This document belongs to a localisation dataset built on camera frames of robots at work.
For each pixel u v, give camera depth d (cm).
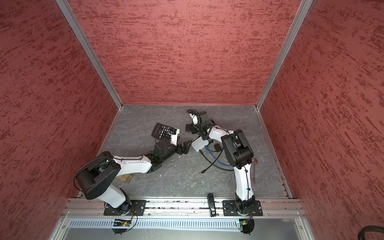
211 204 73
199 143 97
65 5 71
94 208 76
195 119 90
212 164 90
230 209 74
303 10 72
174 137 76
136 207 74
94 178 45
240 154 54
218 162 90
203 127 81
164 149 67
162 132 102
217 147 96
